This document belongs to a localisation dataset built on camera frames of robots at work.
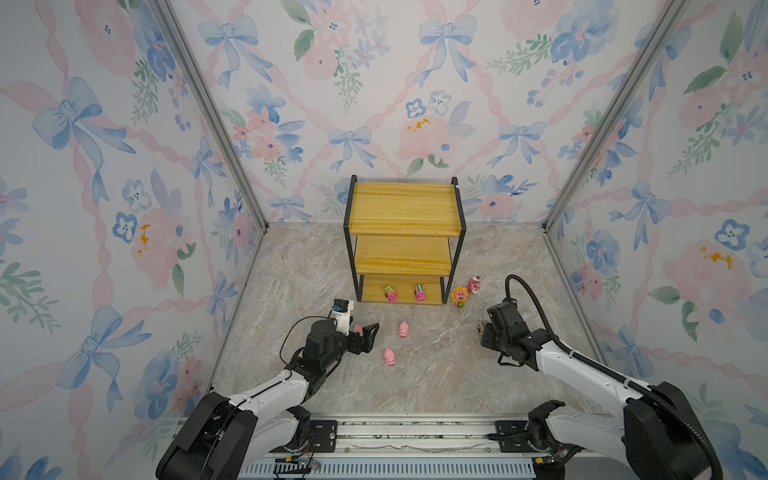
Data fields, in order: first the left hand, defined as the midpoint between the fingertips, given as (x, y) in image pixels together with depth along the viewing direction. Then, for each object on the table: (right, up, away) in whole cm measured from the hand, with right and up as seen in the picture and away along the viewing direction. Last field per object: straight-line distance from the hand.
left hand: (366, 320), depth 85 cm
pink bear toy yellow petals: (+29, +6, +10) cm, 31 cm away
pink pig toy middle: (+11, -4, +5) cm, 13 cm away
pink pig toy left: (-1, 0, -8) cm, 9 cm away
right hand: (+36, -4, +4) cm, 36 cm away
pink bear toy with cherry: (+34, +9, +12) cm, 38 cm away
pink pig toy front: (+7, -11, 0) cm, 13 cm away
